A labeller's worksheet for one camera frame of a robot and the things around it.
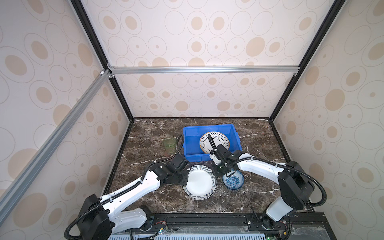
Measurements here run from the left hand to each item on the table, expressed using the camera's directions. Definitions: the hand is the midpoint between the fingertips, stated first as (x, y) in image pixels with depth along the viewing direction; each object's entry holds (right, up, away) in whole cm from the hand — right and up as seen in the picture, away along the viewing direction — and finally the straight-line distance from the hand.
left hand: (190, 178), depth 78 cm
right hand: (+14, +1, +9) cm, 17 cm away
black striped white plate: (+6, -5, +7) cm, 11 cm away
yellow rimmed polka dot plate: (+18, +20, +28) cm, 39 cm away
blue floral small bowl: (+24, -4, +6) cm, 25 cm away
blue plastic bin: (0, +21, +31) cm, 37 cm away
